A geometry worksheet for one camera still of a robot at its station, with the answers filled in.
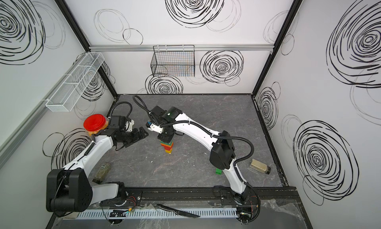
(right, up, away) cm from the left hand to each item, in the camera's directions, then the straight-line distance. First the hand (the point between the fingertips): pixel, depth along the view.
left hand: (142, 136), depth 86 cm
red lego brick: (+15, -7, +1) cm, 17 cm away
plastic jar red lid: (-24, +8, -6) cm, 26 cm away
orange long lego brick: (+18, -5, -3) cm, 19 cm away
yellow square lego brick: (+15, -10, +2) cm, 18 cm away
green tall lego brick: (+44, -18, -6) cm, 48 cm away
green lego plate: (+18, 0, -17) cm, 24 cm away
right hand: (+15, 0, -6) cm, 16 cm away
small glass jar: (+67, -15, -5) cm, 69 cm away
